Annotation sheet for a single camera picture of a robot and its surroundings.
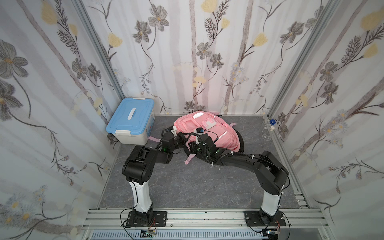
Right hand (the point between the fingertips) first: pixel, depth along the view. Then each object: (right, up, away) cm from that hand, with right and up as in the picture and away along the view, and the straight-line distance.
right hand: (189, 140), depth 86 cm
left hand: (+2, +4, +6) cm, 8 cm away
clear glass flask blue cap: (+57, +10, +19) cm, 61 cm away
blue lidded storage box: (-37, +11, +8) cm, 39 cm away
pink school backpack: (+26, +2, +14) cm, 30 cm away
